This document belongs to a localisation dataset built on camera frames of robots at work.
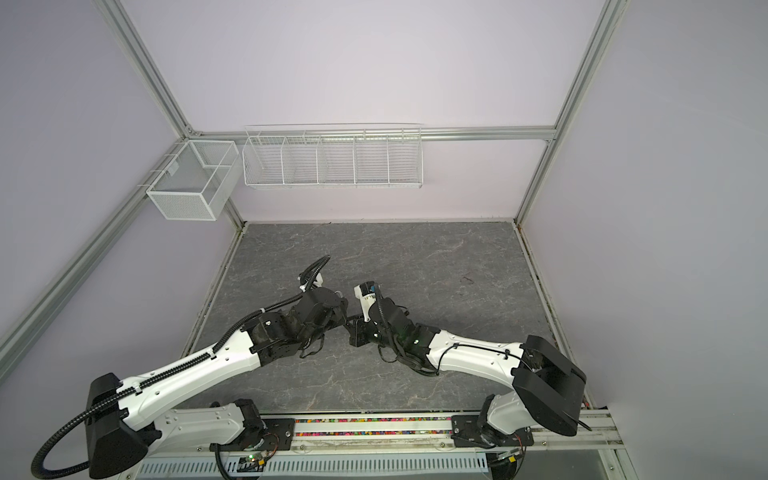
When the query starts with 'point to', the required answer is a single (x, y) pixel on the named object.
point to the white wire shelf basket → (333, 156)
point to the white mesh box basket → (197, 181)
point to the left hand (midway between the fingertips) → (346, 308)
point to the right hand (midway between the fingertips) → (341, 324)
